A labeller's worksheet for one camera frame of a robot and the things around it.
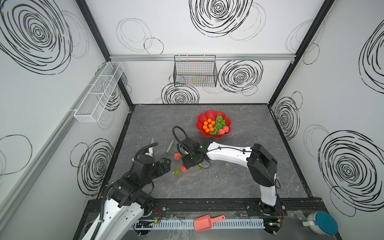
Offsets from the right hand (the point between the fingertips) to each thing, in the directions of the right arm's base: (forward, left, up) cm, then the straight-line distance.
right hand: (184, 164), depth 83 cm
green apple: (-3, +4, -2) cm, 6 cm away
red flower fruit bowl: (+38, -12, -3) cm, 40 cm away
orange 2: (+34, -18, -4) cm, 38 cm away
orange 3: (+33, -13, -3) cm, 36 cm away
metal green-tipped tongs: (+7, +13, -4) cm, 15 cm away
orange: (+35, -16, -3) cm, 39 cm away
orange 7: (+27, -17, -2) cm, 32 cm away
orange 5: (+30, -16, -3) cm, 34 cm away
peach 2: (+22, -23, +1) cm, 32 cm away
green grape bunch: (+30, -23, 0) cm, 38 cm away
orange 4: (+29, -12, -4) cm, 32 cm away
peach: (+25, -26, 0) cm, 36 cm away
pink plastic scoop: (-26, -11, -4) cm, 29 cm away
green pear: (+1, -9, -4) cm, 10 cm away
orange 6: (+26, -14, -3) cm, 30 cm away
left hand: (-4, +9, +10) cm, 14 cm away
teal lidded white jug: (-26, -62, +1) cm, 67 cm away
